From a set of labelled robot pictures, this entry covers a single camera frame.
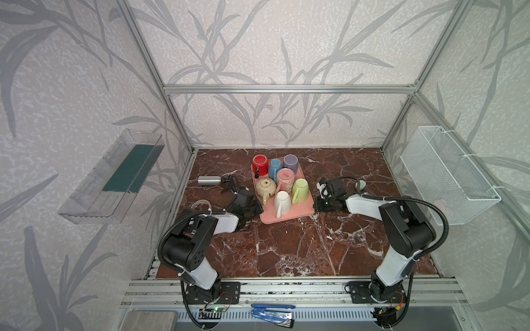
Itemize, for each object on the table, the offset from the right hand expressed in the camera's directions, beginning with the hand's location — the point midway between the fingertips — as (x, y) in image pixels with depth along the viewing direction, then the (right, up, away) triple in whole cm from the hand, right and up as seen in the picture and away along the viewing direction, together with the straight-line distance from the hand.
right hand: (312, 199), depth 98 cm
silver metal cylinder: (-51, +9, +5) cm, 52 cm away
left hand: (-23, 0, -2) cm, 23 cm away
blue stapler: (-16, -34, -30) cm, 48 cm away
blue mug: (-18, +17, +4) cm, 25 cm away
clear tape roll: (-53, 0, 0) cm, 53 cm away
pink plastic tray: (-7, -5, -3) cm, 9 cm away
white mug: (-15, 0, -9) cm, 17 cm away
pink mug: (-13, +10, -4) cm, 17 cm away
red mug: (-26, +19, +8) cm, 33 cm away
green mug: (-6, +5, -5) cm, 9 cm away
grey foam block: (-58, -34, -31) cm, 75 cm away
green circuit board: (-37, -33, -27) cm, 57 cm away
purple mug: (-10, +19, +8) cm, 22 cm away
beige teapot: (-22, +6, -4) cm, 23 cm away
